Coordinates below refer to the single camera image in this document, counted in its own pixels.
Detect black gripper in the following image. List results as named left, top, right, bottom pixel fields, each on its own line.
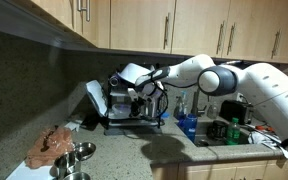
left=130, top=87, right=158, bottom=119

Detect gray drying mat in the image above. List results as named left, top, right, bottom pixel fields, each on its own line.
left=103, top=124, right=163, bottom=136

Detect clear spray bottle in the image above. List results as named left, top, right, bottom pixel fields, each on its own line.
left=173, top=91, right=188, bottom=120

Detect blue plastic bottle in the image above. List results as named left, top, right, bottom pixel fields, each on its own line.
left=182, top=113, right=198, bottom=143

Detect steel sink faucet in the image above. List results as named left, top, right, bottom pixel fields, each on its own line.
left=190, top=89, right=208, bottom=118

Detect white paper scrap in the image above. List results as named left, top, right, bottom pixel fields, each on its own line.
left=63, top=120, right=82, bottom=133

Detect shallow steel bowl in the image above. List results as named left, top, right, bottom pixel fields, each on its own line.
left=72, top=141, right=97, bottom=162

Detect steel kitchen sink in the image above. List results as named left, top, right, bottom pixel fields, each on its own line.
left=193, top=116, right=252, bottom=148

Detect small glass jar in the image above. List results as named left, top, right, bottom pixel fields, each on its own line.
left=206, top=101, right=219, bottom=120

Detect black pot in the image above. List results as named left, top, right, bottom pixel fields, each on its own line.
left=207, top=119, right=230, bottom=141

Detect steel cup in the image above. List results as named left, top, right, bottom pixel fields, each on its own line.
left=53, top=151, right=83, bottom=179
left=62, top=171, right=92, bottom=180

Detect orange plastic bag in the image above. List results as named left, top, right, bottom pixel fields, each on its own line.
left=24, top=125, right=76, bottom=169

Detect black toaster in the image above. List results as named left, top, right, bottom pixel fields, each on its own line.
left=218, top=99, right=254, bottom=126

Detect green plastic bottle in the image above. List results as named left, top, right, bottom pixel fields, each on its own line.
left=226, top=117, right=241, bottom=146

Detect wooden sink base cabinet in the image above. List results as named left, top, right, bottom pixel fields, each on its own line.
left=150, top=159, right=288, bottom=180

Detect white flat sheet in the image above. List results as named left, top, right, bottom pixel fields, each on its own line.
left=5, top=159, right=65, bottom=180

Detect white cloth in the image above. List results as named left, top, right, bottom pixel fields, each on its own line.
left=247, top=129, right=288, bottom=159

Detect black wire drying rack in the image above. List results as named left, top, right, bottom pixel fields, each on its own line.
left=105, top=63, right=167, bottom=129

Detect steel cabinet handle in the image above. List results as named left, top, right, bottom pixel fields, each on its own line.
left=84, top=0, right=92, bottom=23
left=271, top=29, right=282, bottom=60
left=226, top=22, right=236, bottom=56
left=216, top=20, right=226, bottom=56
left=163, top=12, right=170, bottom=50

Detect light wooden wall cabinets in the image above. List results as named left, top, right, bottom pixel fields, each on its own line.
left=30, top=0, right=288, bottom=65

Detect orange handled tool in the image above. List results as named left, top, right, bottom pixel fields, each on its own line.
left=254, top=124, right=276, bottom=133

